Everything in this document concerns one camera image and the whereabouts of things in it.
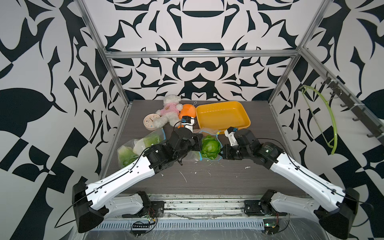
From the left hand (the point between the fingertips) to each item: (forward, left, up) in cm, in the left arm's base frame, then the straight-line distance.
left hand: (202, 132), depth 69 cm
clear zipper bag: (+8, +41, -21) cm, 46 cm away
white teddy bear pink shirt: (+30, +18, -20) cm, 40 cm away
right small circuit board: (-34, -31, -29) cm, 55 cm away
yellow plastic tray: (+31, -18, -28) cm, 46 cm away
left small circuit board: (-33, +31, -32) cm, 55 cm away
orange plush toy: (+33, +6, -21) cm, 39 cm away
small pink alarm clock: (+28, +34, -26) cm, 51 cm away
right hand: (-4, -7, -9) cm, 13 cm away
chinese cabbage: (-2, -5, -11) cm, 12 cm away
